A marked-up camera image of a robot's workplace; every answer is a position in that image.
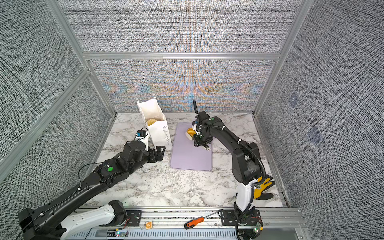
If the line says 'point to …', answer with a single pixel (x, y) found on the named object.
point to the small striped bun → (191, 131)
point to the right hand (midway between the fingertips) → (198, 142)
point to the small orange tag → (149, 225)
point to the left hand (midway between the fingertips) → (159, 148)
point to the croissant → (151, 121)
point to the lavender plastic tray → (184, 155)
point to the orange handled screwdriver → (192, 223)
